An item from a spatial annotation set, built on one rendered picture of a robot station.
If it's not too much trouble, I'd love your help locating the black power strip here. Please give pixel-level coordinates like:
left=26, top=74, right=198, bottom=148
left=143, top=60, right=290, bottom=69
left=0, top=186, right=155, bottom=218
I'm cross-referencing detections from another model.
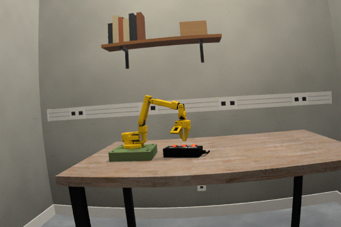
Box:
left=163, top=145, right=210, bottom=157

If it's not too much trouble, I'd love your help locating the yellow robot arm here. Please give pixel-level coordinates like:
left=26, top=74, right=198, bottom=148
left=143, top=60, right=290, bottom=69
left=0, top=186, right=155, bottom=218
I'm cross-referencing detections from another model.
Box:
left=123, top=96, right=186, bottom=149

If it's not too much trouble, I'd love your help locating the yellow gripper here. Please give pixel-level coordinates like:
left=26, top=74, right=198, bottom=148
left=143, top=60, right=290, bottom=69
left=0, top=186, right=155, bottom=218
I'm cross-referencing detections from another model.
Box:
left=170, top=119, right=191, bottom=142

